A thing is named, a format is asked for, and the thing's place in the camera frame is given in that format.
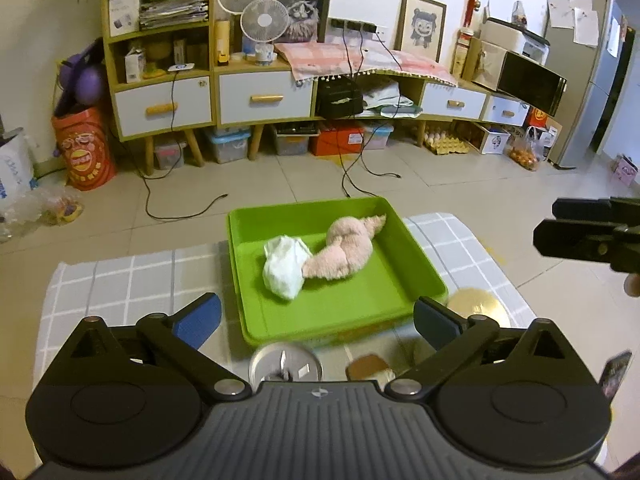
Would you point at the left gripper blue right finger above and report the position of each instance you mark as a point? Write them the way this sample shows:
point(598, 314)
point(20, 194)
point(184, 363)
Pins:
point(437, 324)

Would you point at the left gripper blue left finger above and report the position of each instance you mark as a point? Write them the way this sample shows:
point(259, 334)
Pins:
point(196, 322)

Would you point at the white cloth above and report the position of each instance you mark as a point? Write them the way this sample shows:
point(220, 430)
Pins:
point(283, 269)

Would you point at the pink plush toy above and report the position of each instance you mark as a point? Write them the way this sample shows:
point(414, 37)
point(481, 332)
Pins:
point(348, 248)

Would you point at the gold lid glass jar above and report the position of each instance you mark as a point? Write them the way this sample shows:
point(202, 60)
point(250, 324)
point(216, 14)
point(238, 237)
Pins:
point(471, 301)

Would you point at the grey checkered table cloth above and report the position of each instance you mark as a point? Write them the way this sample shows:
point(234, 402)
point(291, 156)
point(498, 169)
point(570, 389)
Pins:
point(123, 290)

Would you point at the brown round plush cookie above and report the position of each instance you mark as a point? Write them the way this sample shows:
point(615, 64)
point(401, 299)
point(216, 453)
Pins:
point(369, 367)

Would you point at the black printed drink can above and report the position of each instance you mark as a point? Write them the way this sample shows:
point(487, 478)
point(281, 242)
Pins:
point(283, 362)

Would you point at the bag of oranges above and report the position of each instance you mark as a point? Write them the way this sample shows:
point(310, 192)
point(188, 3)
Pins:
point(523, 147)

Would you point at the black smartphone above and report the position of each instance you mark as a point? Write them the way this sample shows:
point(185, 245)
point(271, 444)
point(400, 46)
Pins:
point(614, 373)

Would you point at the black microwave oven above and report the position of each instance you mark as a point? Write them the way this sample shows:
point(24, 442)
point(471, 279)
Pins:
point(508, 72)

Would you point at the egg carton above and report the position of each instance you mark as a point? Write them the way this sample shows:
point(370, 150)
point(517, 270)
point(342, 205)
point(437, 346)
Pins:
point(444, 143)

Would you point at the clear blue lid bin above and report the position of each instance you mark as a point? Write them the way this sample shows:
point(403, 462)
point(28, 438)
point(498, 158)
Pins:
point(228, 145)

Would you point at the red printed snack bucket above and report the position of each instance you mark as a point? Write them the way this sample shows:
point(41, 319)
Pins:
point(82, 139)

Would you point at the grey refrigerator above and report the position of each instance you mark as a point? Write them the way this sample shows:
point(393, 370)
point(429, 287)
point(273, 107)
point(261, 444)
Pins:
point(587, 46)

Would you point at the orange red box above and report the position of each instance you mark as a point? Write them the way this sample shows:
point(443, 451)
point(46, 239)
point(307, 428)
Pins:
point(336, 138)

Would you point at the white cardboard box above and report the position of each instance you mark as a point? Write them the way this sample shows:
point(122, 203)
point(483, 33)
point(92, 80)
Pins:
point(16, 166)

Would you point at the low wooden drawer cabinet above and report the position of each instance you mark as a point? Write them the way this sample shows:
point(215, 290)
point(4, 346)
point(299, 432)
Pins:
point(418, 102)

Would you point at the black bag on shelf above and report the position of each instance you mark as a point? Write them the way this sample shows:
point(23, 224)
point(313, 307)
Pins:
point(338, 98)

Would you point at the purple ball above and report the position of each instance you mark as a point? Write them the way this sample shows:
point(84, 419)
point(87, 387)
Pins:
point(91, 85)

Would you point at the framed cartoon girl picture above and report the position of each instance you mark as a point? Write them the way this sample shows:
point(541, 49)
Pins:
point(421, 27)

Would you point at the pink checkered cloth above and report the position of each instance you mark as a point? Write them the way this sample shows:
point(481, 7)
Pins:
point(313, 61)

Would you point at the wooden cabinet with drawers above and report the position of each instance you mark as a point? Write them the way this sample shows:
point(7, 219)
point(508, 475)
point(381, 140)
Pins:
point(169, 80)

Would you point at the small white desk fan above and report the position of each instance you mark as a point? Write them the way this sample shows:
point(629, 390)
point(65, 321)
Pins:
point(263, 22)

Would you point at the stack of papers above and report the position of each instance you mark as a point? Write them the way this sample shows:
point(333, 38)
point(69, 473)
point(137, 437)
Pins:
point(166, 13)

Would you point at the framed cat picture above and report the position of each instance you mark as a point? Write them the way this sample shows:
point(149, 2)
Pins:
point(307, 20)

